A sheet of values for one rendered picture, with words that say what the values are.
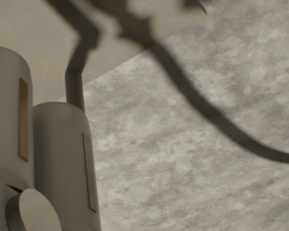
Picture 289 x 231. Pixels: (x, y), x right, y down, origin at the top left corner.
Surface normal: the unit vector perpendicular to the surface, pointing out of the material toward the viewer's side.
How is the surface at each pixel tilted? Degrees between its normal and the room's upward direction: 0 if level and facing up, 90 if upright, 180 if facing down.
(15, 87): 90
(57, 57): 0
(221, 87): 0
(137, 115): 0
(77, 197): 90
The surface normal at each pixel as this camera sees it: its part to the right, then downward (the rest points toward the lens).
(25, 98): 0.83, -0.45
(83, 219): 0.64, -0.58
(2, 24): 0.13, 0.72
